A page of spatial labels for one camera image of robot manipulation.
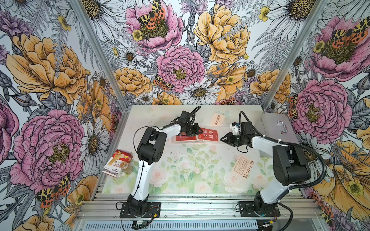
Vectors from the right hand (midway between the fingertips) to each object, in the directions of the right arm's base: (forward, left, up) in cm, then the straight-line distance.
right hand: (222, 142), depth 94 cm
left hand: (+7, +13, -2) cm, 15 cm away
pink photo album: (+12, -2, -4) cm, 13 cm away
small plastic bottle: (-15, +57, 0) cm, 59 cm away
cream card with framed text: (-14, -11, -6) cm, 19 cm away
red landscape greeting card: (+7, +25, -2) cm, 26 cm away
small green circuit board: (-41, +46, -6) cm, 62 cm away
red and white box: (-14, +66, -1) cm, 68 cm away
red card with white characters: (+9, +7, -3) cm, 12 cm away
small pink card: (+24, -2, -6) cm, 25 cm away
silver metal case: (+5, -34, +8) cm, 36 cm away
